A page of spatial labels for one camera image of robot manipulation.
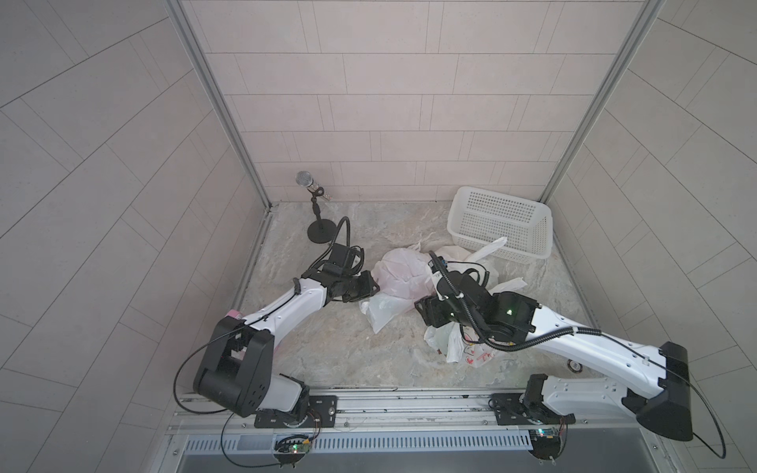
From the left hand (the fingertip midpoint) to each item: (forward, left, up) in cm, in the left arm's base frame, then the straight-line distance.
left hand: (382, 286), depth 85 cm
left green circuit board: (-36, +21, -11) cm, 43 cm away
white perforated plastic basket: (+33, -36, -6) cm, 49 cm away
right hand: (-10, -10, +9) cm, 17 cm away
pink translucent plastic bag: (+2, -6, +5) cm, 8 cm away
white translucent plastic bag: (-8, 0, +2) cm, 8 cm away
